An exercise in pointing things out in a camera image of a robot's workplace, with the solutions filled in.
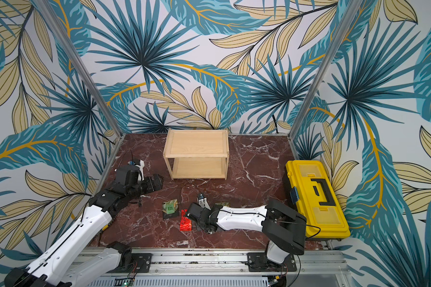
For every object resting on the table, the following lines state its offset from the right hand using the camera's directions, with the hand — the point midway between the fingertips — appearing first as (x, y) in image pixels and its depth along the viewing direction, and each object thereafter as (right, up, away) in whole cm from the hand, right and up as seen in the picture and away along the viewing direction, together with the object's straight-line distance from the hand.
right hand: (201, 218), depth 84 cm
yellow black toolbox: (+47, +14, -8) cm, 50 cm away
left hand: (-20, +18, -6) cm, 27 cm away
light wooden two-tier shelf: (-2, +31, +1) cm, 31 cm away
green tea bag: (-16, +5, +4) cm, 17 cm away
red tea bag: (-7, -2, -2) cm, 8 cm away
